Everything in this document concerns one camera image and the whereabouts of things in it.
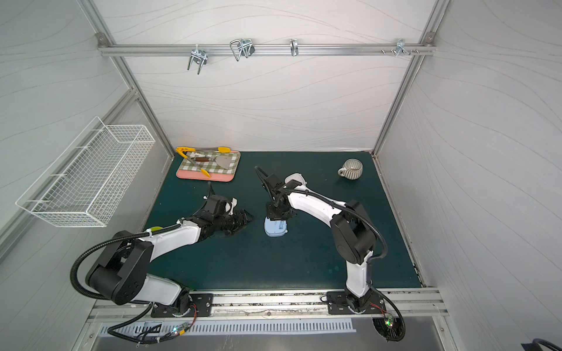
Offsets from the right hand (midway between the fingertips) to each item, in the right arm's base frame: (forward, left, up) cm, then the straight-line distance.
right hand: (273, 216), depth 89 cm
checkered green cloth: (+32, +36, -6) cm, 49 cm away
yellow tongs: (+40, +54, -3) cm, 67 cm away
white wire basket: (-6, +57, +26) cm, 63 cm away
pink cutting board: (+24, +41, -5) cm, 48 cm away
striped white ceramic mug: (+28, -36, -1) cm, 46 cm away
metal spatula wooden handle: (+34, +31, -4) cm, 46 cm away
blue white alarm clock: (-4, -1, -3) cm, 5 cm away
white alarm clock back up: (+24, -9, -3) cm, 25 cm away
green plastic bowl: (-7, +47, 0) cm, 47 cm away
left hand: (-3, +8, 0) cm, 8 cm away
